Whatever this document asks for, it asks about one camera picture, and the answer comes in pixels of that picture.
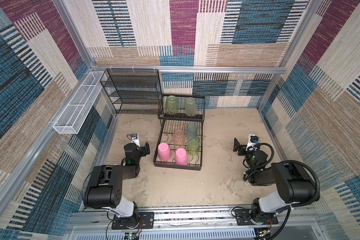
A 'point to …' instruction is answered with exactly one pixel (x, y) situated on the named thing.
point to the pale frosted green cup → (190, 107)
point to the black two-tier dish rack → (170, 123)
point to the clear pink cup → (179, 138)
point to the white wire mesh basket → (71, 119)
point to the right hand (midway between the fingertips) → (243, 139)
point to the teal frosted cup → (191, 132)
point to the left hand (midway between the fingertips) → (138, 141)
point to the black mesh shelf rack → (133, 91)
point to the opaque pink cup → (181, 157)
